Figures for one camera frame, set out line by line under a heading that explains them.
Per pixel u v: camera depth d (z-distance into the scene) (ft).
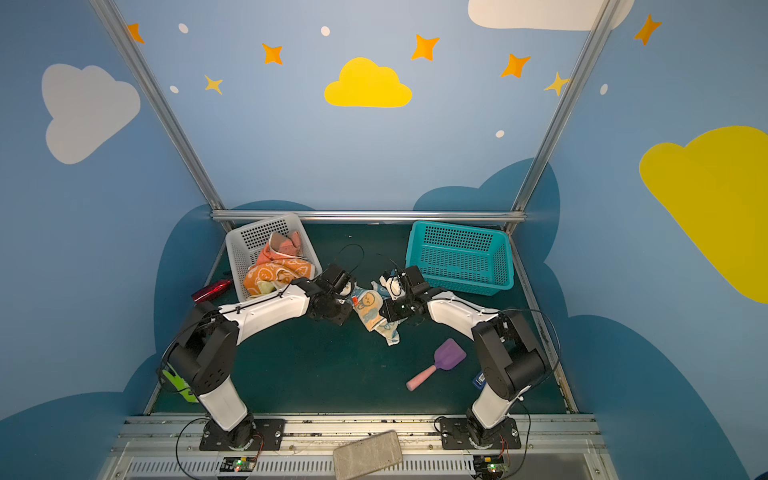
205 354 1.53
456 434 2.43
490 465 2.34
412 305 2.27
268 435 2.43
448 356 2.88
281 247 3.43
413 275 2.45
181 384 2.62
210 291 3.21
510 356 1.54
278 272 2.98
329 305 2.52
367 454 2.26
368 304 3.14
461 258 3.65
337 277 2.41
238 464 2.32
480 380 2.64
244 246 3.63
